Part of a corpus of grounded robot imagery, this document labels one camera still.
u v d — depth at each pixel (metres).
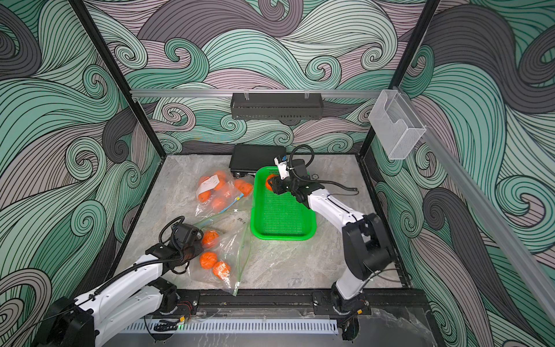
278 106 0.98
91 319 0.40
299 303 0.74
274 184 0.86
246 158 1.18
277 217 0.98
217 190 0.94
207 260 0.78
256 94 0.93
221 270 0.76
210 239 0.81
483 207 0.52
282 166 0.79
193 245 0.69
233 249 0.76
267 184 0.86
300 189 0.66
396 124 0.76
